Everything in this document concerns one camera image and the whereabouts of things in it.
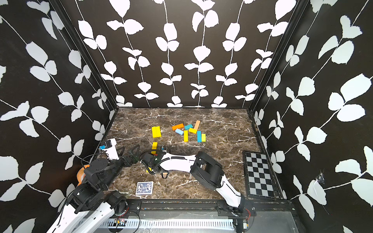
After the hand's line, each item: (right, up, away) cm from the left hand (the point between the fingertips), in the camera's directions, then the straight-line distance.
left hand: (133, 145), depth 68 cm
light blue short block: (+20, +4, +37) cm, 42 cm away
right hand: (+9, -17, +20) cm, 27 cm away
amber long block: (+24, +1, +33) cm, 41 cm away
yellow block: (0, +4, +36) cm, 36 cm away
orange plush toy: (-33, -18, +10) cm, 39 cm away
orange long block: (+18, +7, +40) cm, 44 cm away
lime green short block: (+37, 0, +34) cm, 50 cm away
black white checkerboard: (+68, -23, +13) cm, 72 cm away
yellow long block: (+3, -6, +29) cm, 30 cm away
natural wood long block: (+33, +9, +41) cm, 53 cm away
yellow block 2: (+3, +4, +36) cm, 36 cm away
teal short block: (+26, +7, +39) cm, 48 cm away
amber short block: (+29, +4, +37) cm, 48 cm away
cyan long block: (+34, 0, +35) cm, 49 cm away
